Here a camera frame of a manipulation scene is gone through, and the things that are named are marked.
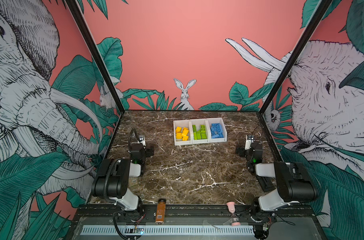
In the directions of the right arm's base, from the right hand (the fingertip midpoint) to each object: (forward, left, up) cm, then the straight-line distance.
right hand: (244, 141), depth 94 cm
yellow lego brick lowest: (+9, +38, -1) cm, 39 cm away
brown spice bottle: (-39, +50, -2) cm, 64 cm away
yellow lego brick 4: (+7, +39, -2) cm, 40 cm away
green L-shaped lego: (+13, +32, -3) cm, 34 cm away
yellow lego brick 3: (+5, +39, -4) cm, 39 cm away
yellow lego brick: (+12, +44, -3) cm, 45 cm away
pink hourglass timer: (-42, +13, -7) cm, 45 cm away
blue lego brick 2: (+9, +18, -5) cm, 20 cm away
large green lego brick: (+12, +26, -3) cm, 29 cm away
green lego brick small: (+9, +25, -5) cm, 27 cm away
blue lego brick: (+15, +16, -4) cm, 22 cm away
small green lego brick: (+7, +30, -4) cm, 31 cm away
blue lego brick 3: (+10, +13, -4) cm, 17 cm away
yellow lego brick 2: (+6, +43, -3) cm, 43 cm away
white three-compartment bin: (+8, +34, 0) cm, 35 cm away
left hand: (-1, +65, 0) cm, 65 cm away
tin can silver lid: (-26, +66, -1) cm, 71 cm away
